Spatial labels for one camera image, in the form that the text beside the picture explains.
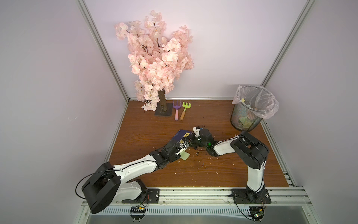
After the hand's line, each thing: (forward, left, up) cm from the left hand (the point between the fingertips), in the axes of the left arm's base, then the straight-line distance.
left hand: (175, 146), depth 87 cm
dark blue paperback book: (+11, -3, -4) cm, 12 cm away
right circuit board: (-33, -43, -7) cm, 55 cm away
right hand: (+7, -4, +2) cm, 9 cm away
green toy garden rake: (+38, -7, -4) cm, 39 cm away
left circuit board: (-34, +19, -9) cm, 40 cm away
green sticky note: (-4, -6, -4) cm, 8 cm away
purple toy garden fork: (+38, +2, -5) cm, 38 cm away
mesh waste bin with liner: (+31, -55, +6) cm, 64 cm away
